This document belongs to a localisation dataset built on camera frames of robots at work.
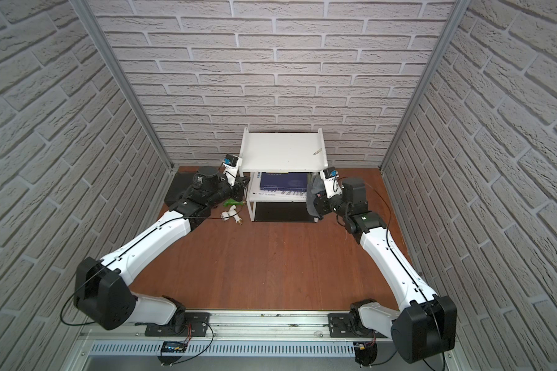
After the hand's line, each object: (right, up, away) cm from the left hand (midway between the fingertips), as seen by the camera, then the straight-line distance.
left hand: (241, 171), depth 80 cm
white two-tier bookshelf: (+14, +7, -3) cm, 16 cm away
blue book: (+17, -3, +8) cm, 19 cm away
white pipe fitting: (-8, -17, +19) cm, 27 cm away
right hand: (+28, -7, -1) cm, 29 cm away
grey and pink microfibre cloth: (+26, -5, -7) cm, 27 cm away
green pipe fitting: (-2, -10, -9) cm, 14 cm away
